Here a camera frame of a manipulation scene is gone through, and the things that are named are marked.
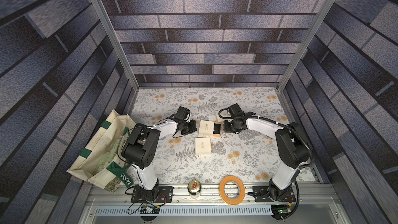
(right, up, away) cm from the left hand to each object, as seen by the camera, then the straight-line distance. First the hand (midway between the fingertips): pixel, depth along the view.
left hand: (198, 127), depth 94 cm
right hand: (+16, 0, +1) cm, 16 cm away
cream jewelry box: (+7, -1, +1) cm, 7 cm away
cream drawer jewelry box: (+3, -9, -7) cm, 12 cm away
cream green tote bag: (-50, -15, -17) cm, 55 cm away
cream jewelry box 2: (+10, +8, -16) cm, 21 cm away
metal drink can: (-1, -22, -27) cm, 35 cm away
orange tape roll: (+18, -31, -23) cm, 42 cm away
